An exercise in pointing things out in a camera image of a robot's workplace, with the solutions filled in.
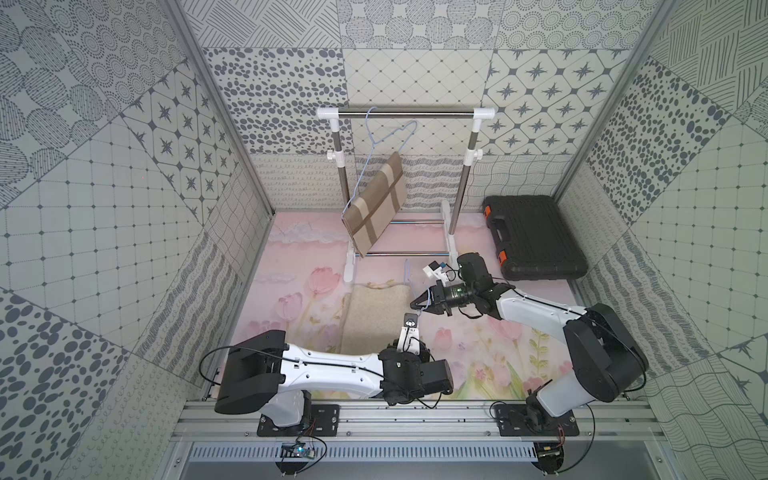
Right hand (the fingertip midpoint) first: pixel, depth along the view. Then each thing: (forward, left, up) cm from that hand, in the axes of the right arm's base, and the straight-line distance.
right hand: (413, 308), depth 79 cm
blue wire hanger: (+16, +1, -6) cm, 17 cm away
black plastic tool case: (+29, -43, -6) cm, 52 cm away
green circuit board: (-30, +28, -14) cm, 44 cm away
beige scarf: (+2, +11, -10) cm, 15 cm away
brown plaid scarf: (+28, +12, +8) cm, 32 cm away
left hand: (-6, -2, -3) cm, 7 cm away
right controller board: (-30, -34, -18) cm, 48 cm away
